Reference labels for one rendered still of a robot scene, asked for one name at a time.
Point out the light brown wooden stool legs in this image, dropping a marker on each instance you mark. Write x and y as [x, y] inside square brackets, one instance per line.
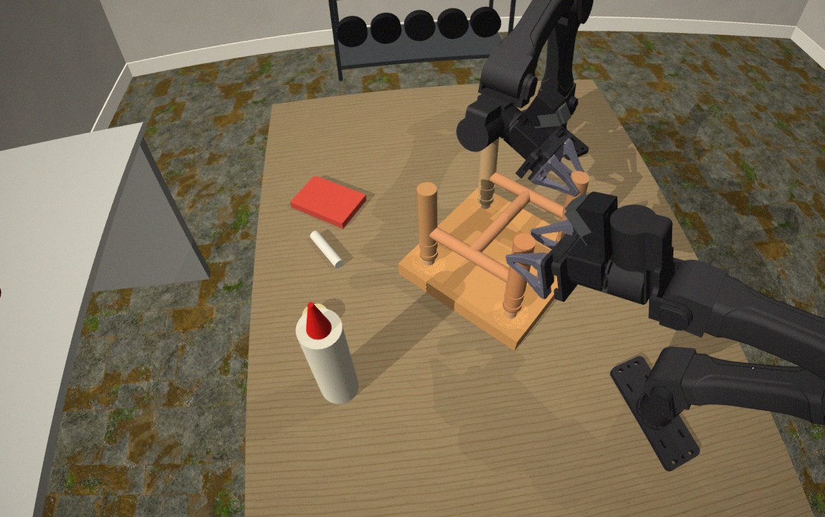
[430, 235]

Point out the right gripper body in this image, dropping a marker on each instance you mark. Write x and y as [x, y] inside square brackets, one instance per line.
[542, 153]

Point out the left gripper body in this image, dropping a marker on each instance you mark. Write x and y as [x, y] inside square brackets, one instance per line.
[555, 263]

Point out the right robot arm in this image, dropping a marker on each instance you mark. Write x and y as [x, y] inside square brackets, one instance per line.
[508, 79]

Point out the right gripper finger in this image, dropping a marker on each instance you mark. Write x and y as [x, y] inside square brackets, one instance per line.
[568, 148]
[553, 164]

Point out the white cylinder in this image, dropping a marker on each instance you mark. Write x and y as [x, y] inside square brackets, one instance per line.
[327, 250]

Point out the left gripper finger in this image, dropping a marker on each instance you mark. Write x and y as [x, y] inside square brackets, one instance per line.
[533, 259]
[565, 226]

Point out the flat red block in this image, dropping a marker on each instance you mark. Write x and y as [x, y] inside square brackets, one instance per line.
[328, 201]

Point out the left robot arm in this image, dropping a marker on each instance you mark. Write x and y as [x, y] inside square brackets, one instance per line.
[697, 298]

